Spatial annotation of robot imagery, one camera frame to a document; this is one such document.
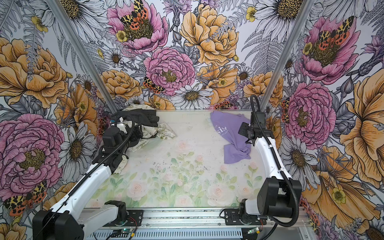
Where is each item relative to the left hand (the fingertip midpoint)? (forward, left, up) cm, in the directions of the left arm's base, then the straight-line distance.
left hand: (133, 131), depth 81 cm
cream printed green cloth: (+12, -11, -17) cm, 23 cm away
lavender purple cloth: (+22, -58, -23) cm, 66 cm away
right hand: (0, -61, -3) cm, 61 cm away
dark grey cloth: (+21, +1, -11) cm, 24 cm away
